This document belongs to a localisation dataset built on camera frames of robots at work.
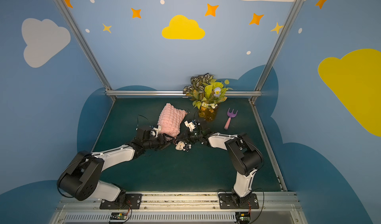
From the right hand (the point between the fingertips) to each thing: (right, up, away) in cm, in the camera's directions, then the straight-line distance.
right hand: (178, 137), depth 88 cm
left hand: (-3, -1, -1) cm, 3 cm away
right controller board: (+34, -37, -16) cm, 52 cm away
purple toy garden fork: (+38, +13, +23) cm, 46 cm away
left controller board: (-28, -36, -16) cm, 49 cm away
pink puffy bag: (-6, +10, +8) cm, 14 cm away
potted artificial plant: (+17, +27, +8) cm, 33 cm away
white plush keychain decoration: (+1, -6, +3) cm, 7 cm away
